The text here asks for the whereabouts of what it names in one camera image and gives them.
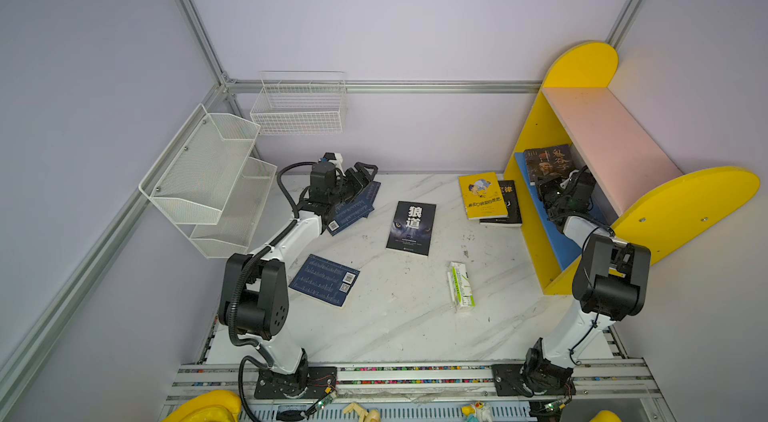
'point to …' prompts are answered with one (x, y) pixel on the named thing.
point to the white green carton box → (460, 284)
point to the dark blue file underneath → (362, 204)
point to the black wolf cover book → (411, 228)
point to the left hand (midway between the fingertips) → (372, 174)
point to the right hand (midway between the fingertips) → (534, 173)
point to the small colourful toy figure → (472, 411)
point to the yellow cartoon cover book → (482, 196)
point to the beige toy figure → (363, 415)
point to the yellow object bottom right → (605, 416)
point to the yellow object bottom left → (212, 406)
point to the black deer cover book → (511, 202)
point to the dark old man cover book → (548, 161)
